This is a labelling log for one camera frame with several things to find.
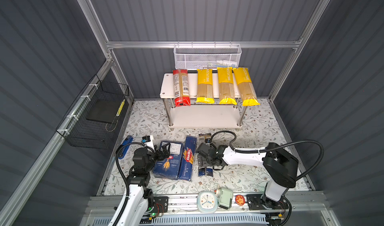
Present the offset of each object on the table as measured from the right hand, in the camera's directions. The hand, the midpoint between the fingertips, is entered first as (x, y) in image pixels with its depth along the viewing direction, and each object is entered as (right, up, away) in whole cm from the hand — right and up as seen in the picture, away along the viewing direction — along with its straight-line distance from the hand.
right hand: (207, 161), depth 88 cm
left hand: (-25, +11, -5) cm, 28 cm away
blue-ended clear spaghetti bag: (-1, -4, -6) cm, 7 cm away
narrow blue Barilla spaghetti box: (-11, +3, -3) cm, 12 cm away
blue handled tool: (-51, +9, +6) cm, 52 cm away
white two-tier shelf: (-4, +27, +14) cm, 31 cm away
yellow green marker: (-47, +32, -8) cm, 57 cm away
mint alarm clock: (-1, -15, -16) cm, 21 cm away
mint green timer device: (+8, -12, -15) cm, 21 cm away
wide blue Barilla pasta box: (-21, -1, -8) cm, 23 cm away
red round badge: (+16, -15, -13) cm, 25 cm away
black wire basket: (-57, +24, -15) cm, 63 cm away
